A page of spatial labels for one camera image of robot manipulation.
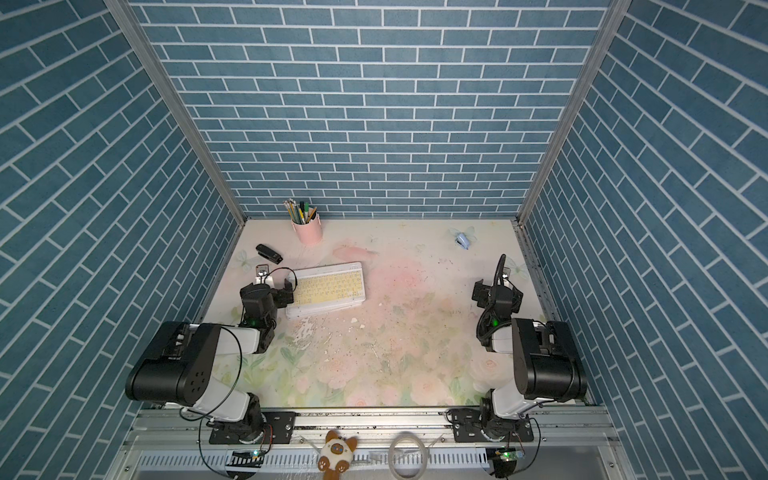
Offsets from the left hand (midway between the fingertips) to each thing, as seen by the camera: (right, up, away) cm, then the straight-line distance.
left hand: (276, 280), depth 93 cm
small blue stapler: (+63, +13, +19) cm, 67 cm away
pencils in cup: (+3, +22, +14) cm, 26 cm away
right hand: (+71, -1, +1) cm, 71 cm away
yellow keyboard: (+15, -3, +3) cm, 15 cm away
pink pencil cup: (+6, +16, +15) cm, 23 cm away
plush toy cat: (+24, -37, -25) cm, 51 cm away
